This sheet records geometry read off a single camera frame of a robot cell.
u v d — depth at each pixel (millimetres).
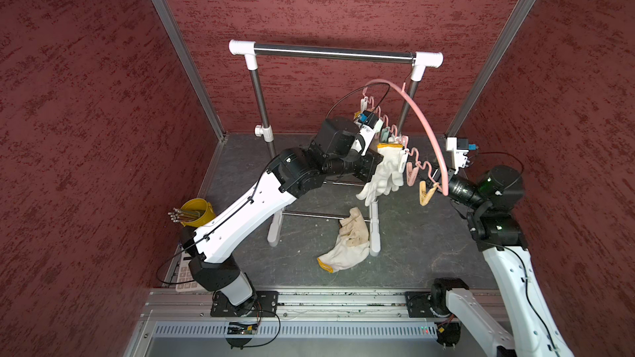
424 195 516
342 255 833
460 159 566
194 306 748
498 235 467
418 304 743
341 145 421
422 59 474
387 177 667
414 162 542
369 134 515
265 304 742
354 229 852
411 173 559
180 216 746
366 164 516
